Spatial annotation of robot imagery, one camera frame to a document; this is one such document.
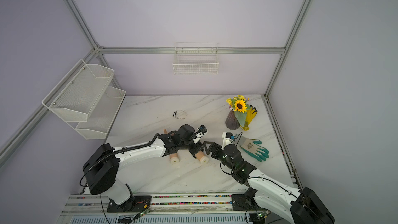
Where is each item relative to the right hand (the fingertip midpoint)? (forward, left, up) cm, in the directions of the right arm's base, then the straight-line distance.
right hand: (208, 146), depth 82 cm
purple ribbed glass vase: (+21, -16, -8) cm, 28 cm away
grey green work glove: (+3, -26, -9) cm, 27 cm away
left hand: (+2, +5, -1) cm, 5 cm away
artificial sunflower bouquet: (+17, -17, +14) cm, 28 cm away
